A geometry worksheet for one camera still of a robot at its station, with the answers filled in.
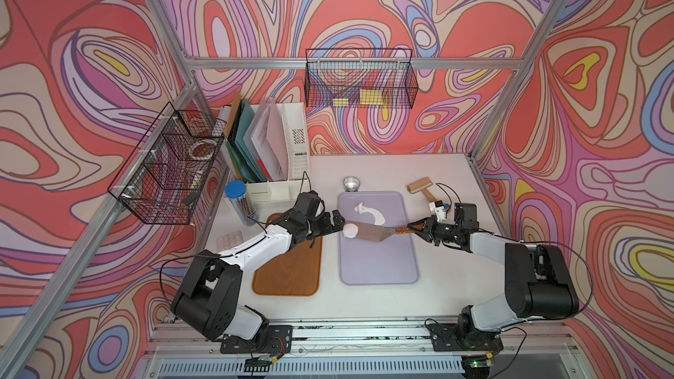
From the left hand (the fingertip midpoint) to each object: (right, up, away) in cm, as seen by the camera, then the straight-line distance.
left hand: (337, 224), depth 87 cm
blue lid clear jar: (-32, +8, -1) cm, 33 cm away
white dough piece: (+16, 0, +12) cm, 20 cm away
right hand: (+25, -3, +2) cm, 25 cm away
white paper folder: (-22, +27, -3) cm, 35 cm away
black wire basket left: (-50, +15, -14) cm, 54 cm away
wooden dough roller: (+35, +13, +21) cm, 43 cm away
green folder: (-33, +26, -2) cm, 42 cm away
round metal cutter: (+6, +13, +23) cm, 27 cm away
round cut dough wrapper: (+4, -3, +7) cm, 9 cm away
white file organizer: (-19, +30, +32) cm, 48 cm away
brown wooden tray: (-14, -16, -1) cm, 21 cm away
